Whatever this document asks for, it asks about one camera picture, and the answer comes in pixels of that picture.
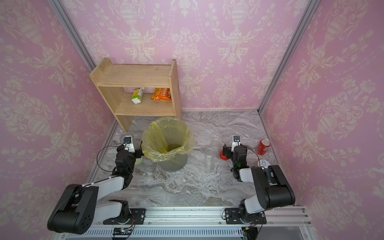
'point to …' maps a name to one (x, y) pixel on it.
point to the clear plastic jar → (216, 144)
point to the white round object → (264, 163)
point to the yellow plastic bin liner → (158, 134)
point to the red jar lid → (223, 157)
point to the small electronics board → (122, 231)
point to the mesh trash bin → (174, 164)
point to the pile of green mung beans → (172, 146)
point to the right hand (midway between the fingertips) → (234, 143)
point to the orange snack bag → (162, 94)
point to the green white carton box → (137, 95)
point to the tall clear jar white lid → (209, 158)
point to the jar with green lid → (121, 139)
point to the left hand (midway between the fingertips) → (134, 142)
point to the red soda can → (263, 145)
